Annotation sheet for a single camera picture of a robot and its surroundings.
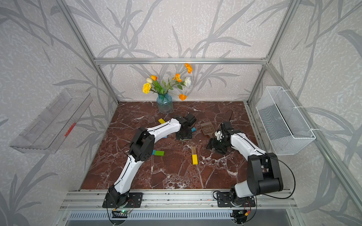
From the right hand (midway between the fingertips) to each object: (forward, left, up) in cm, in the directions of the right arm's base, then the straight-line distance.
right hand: (210, 148), depth 87 cm
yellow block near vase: (+26, +35, -5) cm, 44 cm away
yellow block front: (-5, +10, -5) cm, 12 cm away
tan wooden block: (+1, +10, -4) cm, 11 cm away
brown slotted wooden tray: (+19, -1, -6) cm, 20 cm away
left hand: (+10, +14, -5) cm, 18 cm away
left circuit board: (-32, +46, -5) cm, 57 cm away
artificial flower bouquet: (+39, +39, +20) cm, 58 cm away
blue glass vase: (+34, +32, +6) cm, 47 cm away
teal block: (+14, +10, 0) cm, 17 cm away
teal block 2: (-13, +29, +23) cm, 39 cm away
